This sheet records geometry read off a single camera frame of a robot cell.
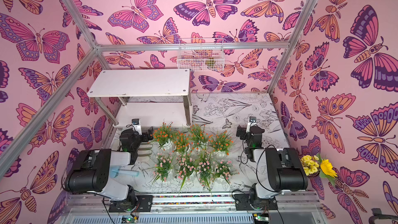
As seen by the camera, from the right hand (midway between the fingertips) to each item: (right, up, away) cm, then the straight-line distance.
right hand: (249, 125), depth 94 cm
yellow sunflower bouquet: (+16, -13, -32) cm, 38 cm away
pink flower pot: (-47, -19, -19) cm, 54 cm away
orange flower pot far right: (-19, -8, -15) cm, 26 cm away
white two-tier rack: (-66, +19, +27) cm, 73 cm away
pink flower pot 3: (-27, -19, -24) cm, 41 cm away
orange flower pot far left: (-49, -4, -13) cm, 51 cm away
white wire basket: (-29, +44, +1) cm, 53 cm away
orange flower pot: (-38, -7, -15) cm, 42 cm away
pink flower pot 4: (-19, -18, -23) cm, 35 cm away
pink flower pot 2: (-36, -16, -23) cm, 46 cm away
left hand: (-63, 0, +1) cm, 63 cm away
